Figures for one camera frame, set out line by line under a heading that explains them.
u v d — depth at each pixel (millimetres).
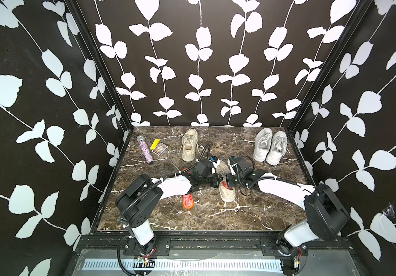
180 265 701
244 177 676
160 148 1074
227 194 841
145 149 1041
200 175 700
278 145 1010
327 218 440
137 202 458
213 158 812
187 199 860
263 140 1016
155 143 1108
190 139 1043
